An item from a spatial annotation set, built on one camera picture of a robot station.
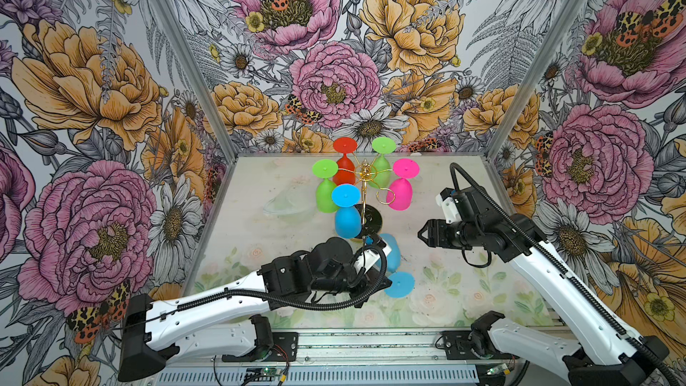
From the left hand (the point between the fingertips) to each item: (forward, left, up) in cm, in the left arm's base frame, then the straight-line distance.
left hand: (384, 290), depth 63 cm
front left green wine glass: (+31, +14, +9) cm, 35 cm away
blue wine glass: (+21, +8, -3) cm, 23 cm away
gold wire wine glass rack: (+33, 0, -20) cm, 38 cm away
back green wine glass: (+37, -2, -1) cm, 37 cm away
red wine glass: (+39, +9, +1) cm, 40 cm away
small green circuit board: (-13, +30, -22) cm, 39 cm away
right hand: (+12, -13, -1) cm, 18 cm away
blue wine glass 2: (+1, -3, +1) cm, 4 cm away
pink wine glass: (+29, -8, -1) cm, 30 cm away
